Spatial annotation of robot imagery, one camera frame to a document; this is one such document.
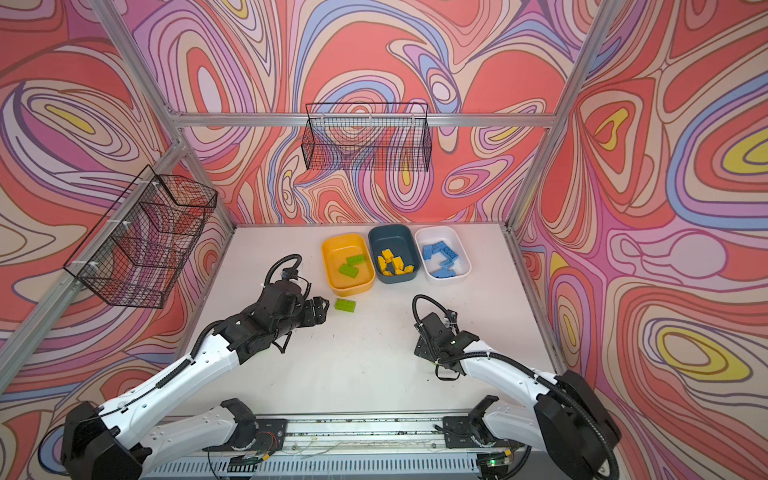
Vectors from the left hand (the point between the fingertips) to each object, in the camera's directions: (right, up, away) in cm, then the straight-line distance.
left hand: (322, 302), depth 79 cm
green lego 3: (+4, -3, +16) cm, 17 cm away
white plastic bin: (+38, +13, +31) cm, 51 cm away
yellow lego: (+18, +13, +28) cm, 36 cm away
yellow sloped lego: (+16, +9, +25) cm, 31 cm away
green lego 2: (+6, +11, +29) cm, 31 cm away
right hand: (+32, -17, +7) cm, 37 cm away
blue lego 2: (+38, +7, +24) cm, 45 cm away
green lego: (+4, +7, +23) cm, 25 cm away
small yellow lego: (+18, +6, +23) cm, 30 cm away
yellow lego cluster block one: (+22, +10, +25) cm, 35 cm away
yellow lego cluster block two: (+25, +8, +23) cm, 35 cm away
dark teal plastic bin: (+21, +14, +29) cm, 38 cm away
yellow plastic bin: (-1, +15, +30) cm, 34 cm away
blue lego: (+33, +14, +25) cm, 44 cm away
